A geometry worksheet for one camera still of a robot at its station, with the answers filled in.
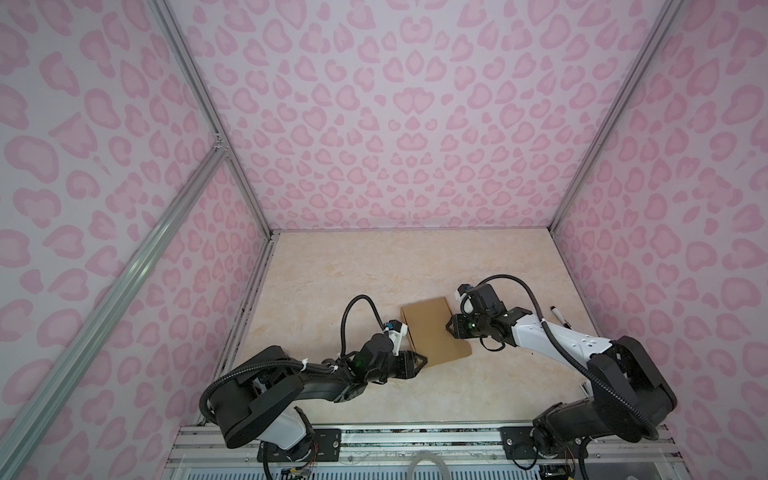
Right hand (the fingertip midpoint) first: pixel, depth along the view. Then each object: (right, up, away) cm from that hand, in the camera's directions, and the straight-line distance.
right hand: (452, 325), depth 88 cm
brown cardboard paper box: (-8, 0, 0) cm, 8 cm away
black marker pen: (+36, 0, +6) cm, 36 cm away
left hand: (-8, -8, -7) cm, 13 cm away
